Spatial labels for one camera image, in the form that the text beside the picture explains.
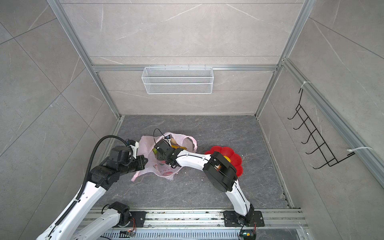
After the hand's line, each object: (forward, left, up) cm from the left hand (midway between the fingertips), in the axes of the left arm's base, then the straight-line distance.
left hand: (147, 156), depth 75 cm
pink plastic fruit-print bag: (-3, -3, -6) cm, 7 cm away
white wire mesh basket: (+52, -14, +11) cm, 55 cm away
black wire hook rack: (-7, -80, +14) cm, 81 cm away
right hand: (+10, -4, -13) cm, 17 cm away
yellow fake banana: (+5, -16, +1) cm, 16 cm away
